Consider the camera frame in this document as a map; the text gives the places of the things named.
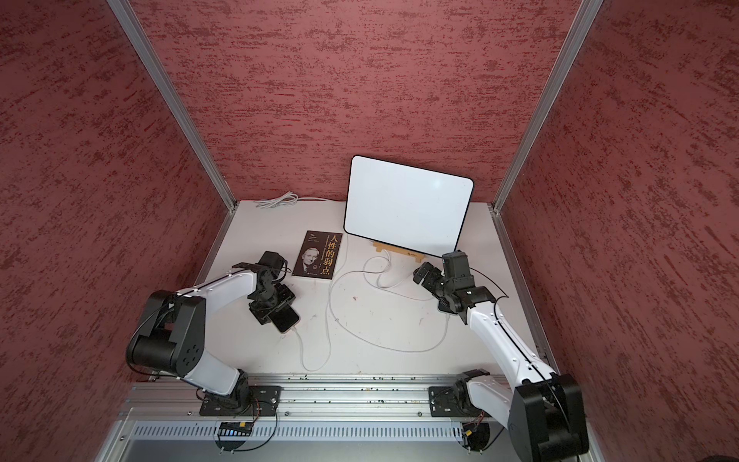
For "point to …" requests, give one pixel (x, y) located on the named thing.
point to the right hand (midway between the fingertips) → (421, 283)
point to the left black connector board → (236, 428)
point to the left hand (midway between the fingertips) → (283, 313)
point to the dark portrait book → (318, 255)
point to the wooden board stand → (380, 245)
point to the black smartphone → (284, 318)
